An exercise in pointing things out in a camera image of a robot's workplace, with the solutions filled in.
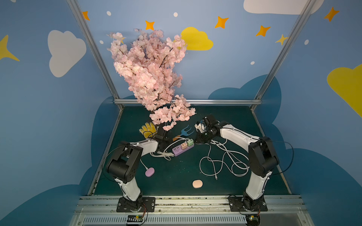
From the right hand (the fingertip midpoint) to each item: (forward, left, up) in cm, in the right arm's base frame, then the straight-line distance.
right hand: (196, 140), depth 91 cm
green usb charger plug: (-1, +4, -2) cm, 4 cm away
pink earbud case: (-25, -1, -7) cm, 26 cm away
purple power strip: (-5, +12, -6) cm, 14 cm away
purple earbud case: (-20, +28, -7) cm, 35 cm away
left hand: (+1, +15, -6) cm, 16 cm away
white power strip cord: (-7, -16, -9) cm, 20 cm away
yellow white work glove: (+11, +36, -9) cm, 38 cm away
